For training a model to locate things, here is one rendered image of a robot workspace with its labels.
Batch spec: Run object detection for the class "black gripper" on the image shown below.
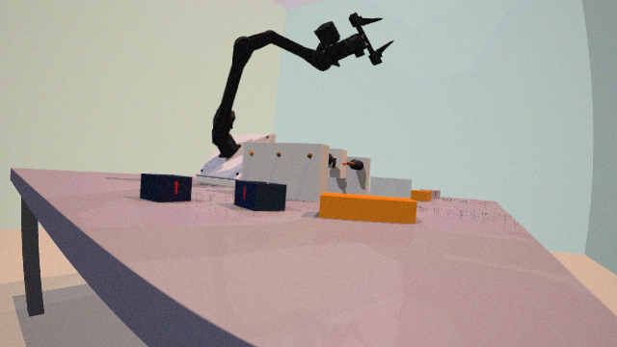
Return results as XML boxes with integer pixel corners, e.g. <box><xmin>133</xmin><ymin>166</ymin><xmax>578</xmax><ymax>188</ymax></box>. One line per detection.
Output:
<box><xmin>342</xmin><ymin>13</ymin><xmax>394</xmax><ymax>66</ymax></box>

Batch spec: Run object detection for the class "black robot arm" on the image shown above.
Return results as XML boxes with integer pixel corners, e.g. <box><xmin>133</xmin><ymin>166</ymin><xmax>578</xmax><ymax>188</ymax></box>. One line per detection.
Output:
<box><xmin>212</xmin><ymin>21</ymin><xmax>349</xmax><ymax>158</ymax></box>

